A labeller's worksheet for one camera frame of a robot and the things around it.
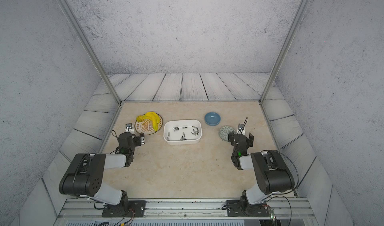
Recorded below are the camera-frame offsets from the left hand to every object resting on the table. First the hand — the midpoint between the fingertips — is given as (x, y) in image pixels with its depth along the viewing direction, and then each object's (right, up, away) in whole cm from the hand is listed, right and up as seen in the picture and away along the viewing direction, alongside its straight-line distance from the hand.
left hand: (135, 132), depth 94 cm
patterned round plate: (+4, +3, +10) cm, 11 cm away
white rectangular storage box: (+24, -4, +7) cm, 25 cm away
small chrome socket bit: (+37, -1, +7) cm, 38 cm away
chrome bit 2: (+19, -4, +5) cm, 20 cm away
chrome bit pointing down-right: (+37, +2, +10) cm, 38 cm away
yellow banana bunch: (+7, +10, +10) cm, 16 cm away
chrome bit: (+23, +1, +10) cm, 26 cm away
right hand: (+66, +1, -2) cm, 67 cm away
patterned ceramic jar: (+56, 0, +5) cm, 56 cm away
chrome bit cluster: (+29, -4, +4) cm, 29 cm away
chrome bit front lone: (+29, +2, +10) cm, 31 cm away
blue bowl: (+49, +8, +14) cm, 52 cm away
